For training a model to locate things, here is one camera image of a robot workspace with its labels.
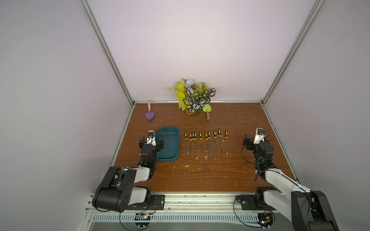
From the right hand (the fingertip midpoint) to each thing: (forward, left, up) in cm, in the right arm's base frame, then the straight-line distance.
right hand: (256, 132), depth 84 cm
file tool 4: (+3, +33, -13) cm, 35 cm away
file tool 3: (+3, +36, -13) cm, 39 cm away
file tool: (+2, +40, -13) cm, 42 cm away
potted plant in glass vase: (+17, +39, +12) cm, 44 cm away
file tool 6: (+4, +27, -13) cm, 30 cm away
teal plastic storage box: (+6, +55, -15) cm, 57 cm away
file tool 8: (+7, +19, -14) cm, 25 cm away
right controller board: (-41, +1, -15) cm, 44 cm away
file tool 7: (+4, +23, -13) cm, 27 cm away
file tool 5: (+3, +28, -13) cm, 32 cm away
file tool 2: (+2, +38, -13) cm, 41 cm away
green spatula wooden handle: (+31, +27, -13) cm, 43 cm away
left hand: (-1, +63, -3) cm, 63 cm away
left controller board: (-43, +63, -16) cm, 79 cm away
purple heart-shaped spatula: (+25, +74, -14) cm, 79 cm away
